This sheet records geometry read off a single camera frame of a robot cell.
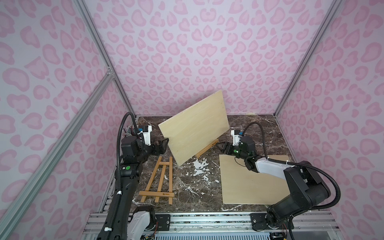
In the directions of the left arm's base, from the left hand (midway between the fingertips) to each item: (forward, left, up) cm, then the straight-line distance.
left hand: (162, 138), depth 75 cm
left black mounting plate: (-32, -1, -26) cm, 41 cm away
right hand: (+4, -31, -13) cm, 34 cm away
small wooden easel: (-20, +3, -23) cm, 31 cm away
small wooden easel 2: (+2, -18, -21) cm, 28 cm away
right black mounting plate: (-33, -47, -25) cm, 63 cm away
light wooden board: (-14, -43, -28) cm, 53 cm away
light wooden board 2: (+8, -14, -4) cm, 16 cm away
